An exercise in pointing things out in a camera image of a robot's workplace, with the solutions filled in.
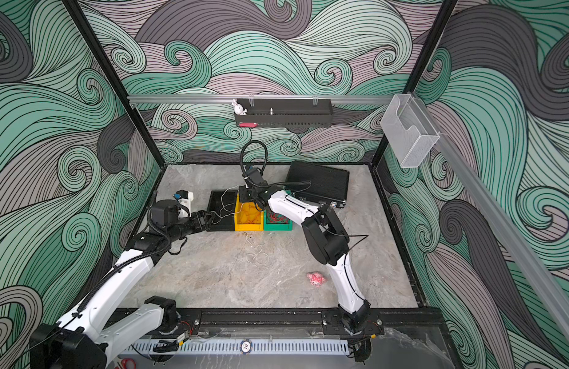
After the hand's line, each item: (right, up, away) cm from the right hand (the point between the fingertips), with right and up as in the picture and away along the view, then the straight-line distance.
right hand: (242, 190), depth 95 cm
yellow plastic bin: (+2, -15, -2) cm, 16 cm away
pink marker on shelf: (+3, +27, -5) cm, 27 cm away
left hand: (-9, -8, -14) cm, 19 cm away
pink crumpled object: (+28, -30, -17) cm, 44 cm away
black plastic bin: (-6, -14, -3) cm, 15 cm away
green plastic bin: (+14, -15, -2) cm, 21 cm away
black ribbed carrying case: (+36, +2, +12) cm, 38 cm away
